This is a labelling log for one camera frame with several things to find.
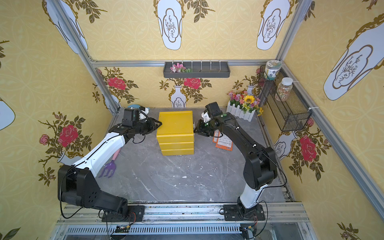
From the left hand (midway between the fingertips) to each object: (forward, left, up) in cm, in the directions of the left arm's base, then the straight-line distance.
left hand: (156, 123), depth 86 cm
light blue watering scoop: (+36, +25, -21) cm, 49 cm away
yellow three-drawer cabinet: (-9, -12, +1) cm, 15 cm away
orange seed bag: (-2, -43, -19) cm, 47 cm away
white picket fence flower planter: (+19, -57, -5) cm, 60 cm away
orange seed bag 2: (-14, -32, +10) cm, 36 cm away
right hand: (-3, -25, -1) cm, 25 cm away
